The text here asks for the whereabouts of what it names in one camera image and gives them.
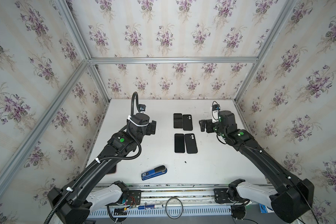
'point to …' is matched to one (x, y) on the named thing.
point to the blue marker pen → (149, 206)
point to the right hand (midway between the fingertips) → (205, 121)
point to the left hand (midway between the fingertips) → (145, 118)
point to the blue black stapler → (157, 171)
